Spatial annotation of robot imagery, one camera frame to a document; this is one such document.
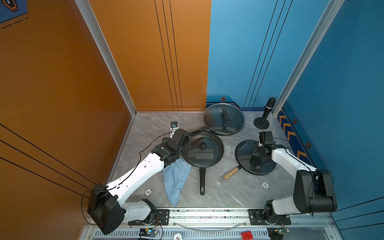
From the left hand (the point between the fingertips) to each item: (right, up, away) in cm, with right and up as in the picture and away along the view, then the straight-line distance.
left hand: (181, 136), depth 81 cm
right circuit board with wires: (+49, -43, -11) cm, 66 cm away
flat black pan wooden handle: (+27, -22, +4) cm, 35 cm away
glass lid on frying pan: (+13, -9, +13) cm, 21 cm away
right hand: (+47, -9, +11) cm, 49 cm away
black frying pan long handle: (+12, -20, +5) cm, 24 cm away
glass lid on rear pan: (+28, +11, +23) cm, 38 cm away
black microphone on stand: (+56, +8, +25) cm, 62 cm away
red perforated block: (+32, -44, -13) cm, 56 cm away
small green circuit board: (-15, -45, -10) cm, 48 cm away
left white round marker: (-18, -30, 0) cm, 35 cm away
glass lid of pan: (+45, -18, +12) cm, 50 cm away
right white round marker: (+47, -27, +2) cm, 54 cm away
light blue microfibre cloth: (-4, -23, +4) cm, 24 cm away
